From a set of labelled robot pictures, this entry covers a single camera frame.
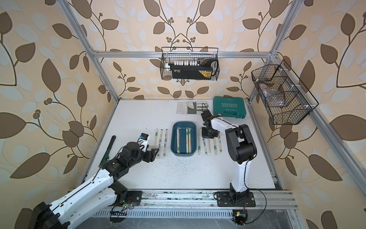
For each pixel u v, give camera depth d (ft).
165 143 3.13
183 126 3.38
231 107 3.56
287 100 2.40
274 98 2.31
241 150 1.70
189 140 3.15
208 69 2.70
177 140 3.13
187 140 3.16
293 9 2.35
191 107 3.78
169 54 2.99
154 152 2.42
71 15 2.47
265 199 2.23
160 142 3.15
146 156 2.35
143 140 2.32
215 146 3.07
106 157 2.91
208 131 2.78
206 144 3.13
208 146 3.07
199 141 3.15
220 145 3.08
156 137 3.23
